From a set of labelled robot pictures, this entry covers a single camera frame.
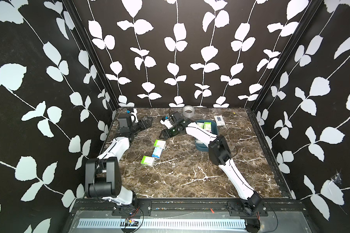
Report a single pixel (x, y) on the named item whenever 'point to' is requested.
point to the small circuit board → (129, 222)
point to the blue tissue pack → (157, 152)
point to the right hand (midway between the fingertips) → (161, 134)
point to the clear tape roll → (188, 111)
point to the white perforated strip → (167, 224)
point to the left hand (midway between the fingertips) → (148, 118)
